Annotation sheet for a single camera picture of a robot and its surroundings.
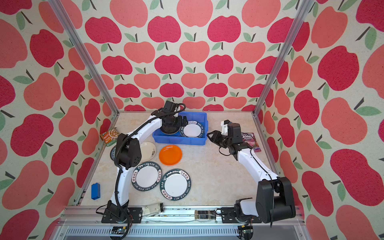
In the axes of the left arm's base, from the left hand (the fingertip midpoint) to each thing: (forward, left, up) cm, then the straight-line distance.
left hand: (185, 123), depth 99 cm
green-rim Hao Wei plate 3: (-32, +23, -11) cm, 41 cm away
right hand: (-14, -16, +6) cm, 23 cm away
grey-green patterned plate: (-16, +47, -11) cm, 51 cm away
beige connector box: (-49, +17, -9) cm, 53 cm away
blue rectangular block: (-40, +49, -11) cm, 64 cm away
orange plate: (-18, +9, -10) cm, 23 cm away
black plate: (+3, +12, -12) cm, 17 cm away
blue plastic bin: (-9, +17, -4) cm, 19 cm away
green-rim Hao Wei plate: (+2, -6, -10) cm, 12 cm away
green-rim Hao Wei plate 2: (-36, +5, -12) cm, 39 cm away
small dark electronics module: (-52, -11, -9) cm, 54 cm away
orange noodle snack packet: (-4, +53, -10) cm, 54 cm away
